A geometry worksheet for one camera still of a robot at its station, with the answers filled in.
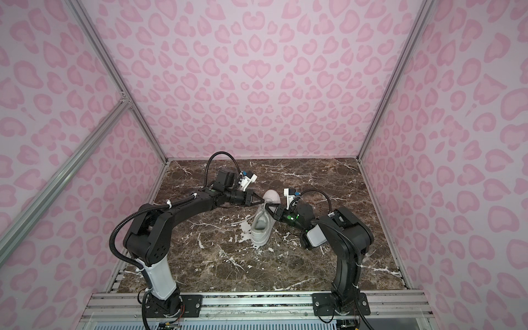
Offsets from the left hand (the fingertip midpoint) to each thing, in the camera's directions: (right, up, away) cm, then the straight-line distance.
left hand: (265, 198), depth 85 cm
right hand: (0, -3, 0) cm, 3 cm away
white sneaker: (0, -10, +1) cm, 10 cm away
